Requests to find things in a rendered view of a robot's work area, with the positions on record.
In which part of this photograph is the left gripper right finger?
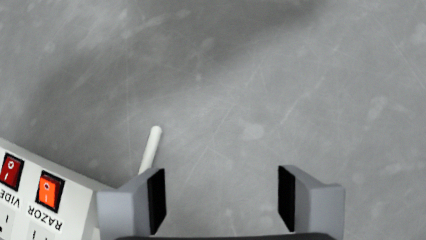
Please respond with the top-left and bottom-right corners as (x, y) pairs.
(278, 165), (346, 240)

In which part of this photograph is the white power strip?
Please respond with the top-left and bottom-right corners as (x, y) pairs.
(0, 126), (162, 240)

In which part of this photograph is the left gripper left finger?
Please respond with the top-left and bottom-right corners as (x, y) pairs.
(96, 168), (167, 240)

